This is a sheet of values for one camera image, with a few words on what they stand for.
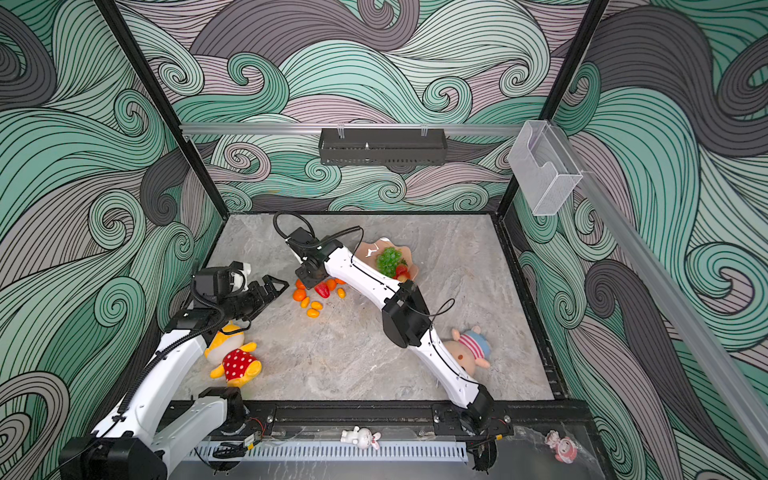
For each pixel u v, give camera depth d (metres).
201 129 0.95
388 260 0.98
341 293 0.95
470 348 0.79
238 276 0.66
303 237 0.71
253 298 0.70
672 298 0.52
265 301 0.69
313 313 0.92
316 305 0.93
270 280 0.72
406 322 0.58
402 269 0.97
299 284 0.80
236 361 0.78
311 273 0.77
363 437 0.68
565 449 0.67
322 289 0.88
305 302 0.94
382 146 0.97
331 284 0.96
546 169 0.80
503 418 0.73
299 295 0.95
